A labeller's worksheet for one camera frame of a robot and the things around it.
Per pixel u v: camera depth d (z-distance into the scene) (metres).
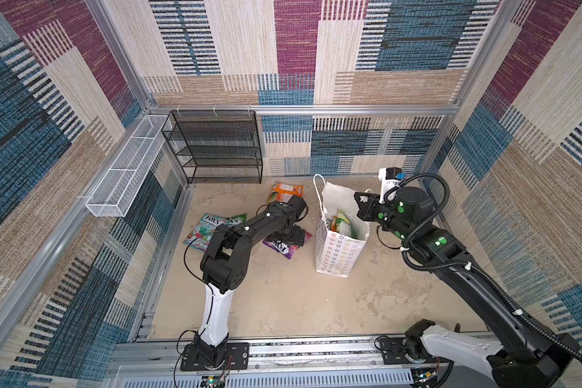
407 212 0.50
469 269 0.44
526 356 0.39
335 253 0.77
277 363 0.73
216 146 1.10
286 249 0.94
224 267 0.54
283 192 1.12
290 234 0.83
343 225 0.86
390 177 0.59
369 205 0.59
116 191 0.71
